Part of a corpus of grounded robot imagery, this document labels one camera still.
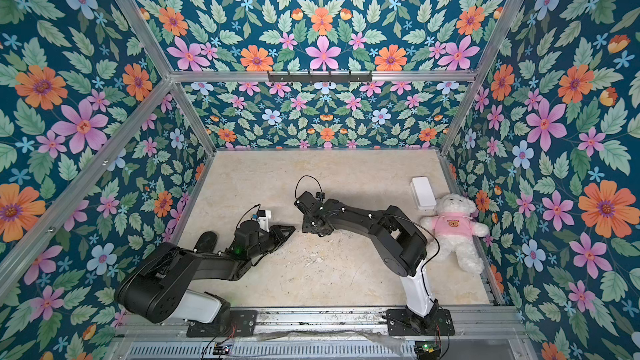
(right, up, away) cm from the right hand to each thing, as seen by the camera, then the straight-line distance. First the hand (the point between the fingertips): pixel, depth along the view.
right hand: (311, 227), depth 92 cm
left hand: (-4, +1, -5) cm, 7 cm away
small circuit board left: (-23, -32, -20) cm, 44 cm away
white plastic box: (+46, +12, +10) cm, 48 cm away
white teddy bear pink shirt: (+50, +1, -8) cm, 51 cm away
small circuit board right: (+36, -31, -20) cm, 52 cm away
